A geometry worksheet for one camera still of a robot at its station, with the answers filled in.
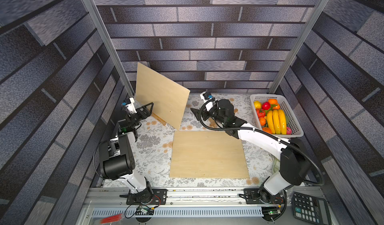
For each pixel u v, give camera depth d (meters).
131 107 0.79
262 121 0.97
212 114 0.68
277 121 0.92
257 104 1.04
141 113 0.79
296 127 0.91
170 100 0.88
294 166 0.43
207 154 0.89
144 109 0.80
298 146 0.45
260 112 1.00
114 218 0.70
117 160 0.47
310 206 0.70
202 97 0.68
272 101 1.03
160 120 0.98
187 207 0.72
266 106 1.00
